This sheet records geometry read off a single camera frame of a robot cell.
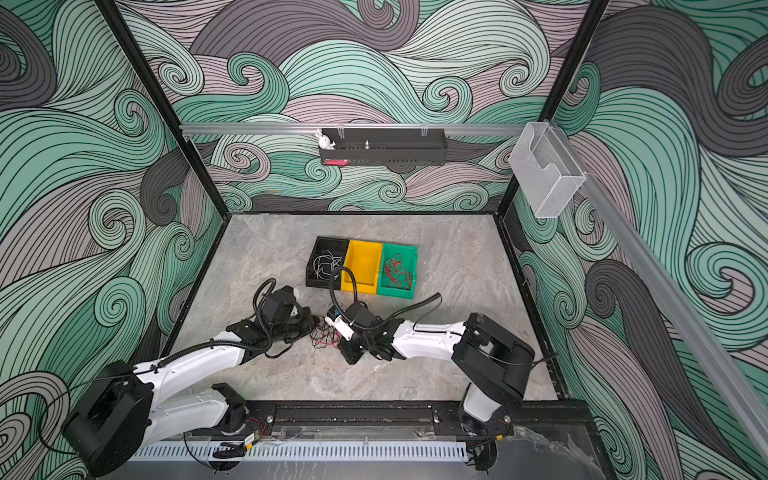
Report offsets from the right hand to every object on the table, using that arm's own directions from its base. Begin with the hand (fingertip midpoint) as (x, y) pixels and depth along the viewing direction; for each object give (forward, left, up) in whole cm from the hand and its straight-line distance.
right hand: (339, 346), depth 83 cm
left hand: (+7, +6, +3) cm, 10 cm away
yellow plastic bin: (+32, -5, -1) cm, 32 cm away
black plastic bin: (+39, +6, -4) cm, 40 cm away
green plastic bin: (+31, -22, -3) cm, 38 cm away
